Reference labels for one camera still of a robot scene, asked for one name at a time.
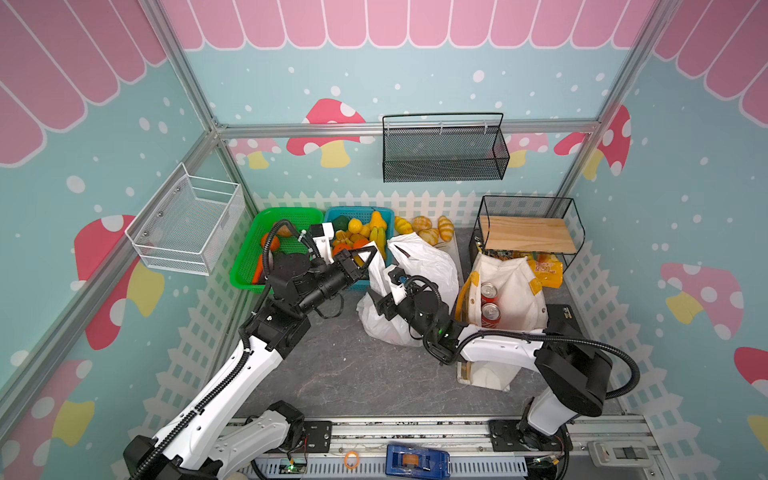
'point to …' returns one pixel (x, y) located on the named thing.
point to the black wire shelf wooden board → (514, 227)
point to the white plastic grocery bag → (421, 264)
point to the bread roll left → (403, 226)
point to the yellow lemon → (355, 225)
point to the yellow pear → (377, 220)
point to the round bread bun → (421, 223)
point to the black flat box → (562, 320)
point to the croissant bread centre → (431, 235)
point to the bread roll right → (446, 228)
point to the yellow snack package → (548, 269)
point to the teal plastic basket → (331, 214)
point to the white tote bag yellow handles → (522, 307)
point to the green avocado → (340, 223)
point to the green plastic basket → (251, 248)
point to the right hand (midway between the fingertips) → (377, 279)
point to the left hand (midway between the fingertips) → (379, 256)
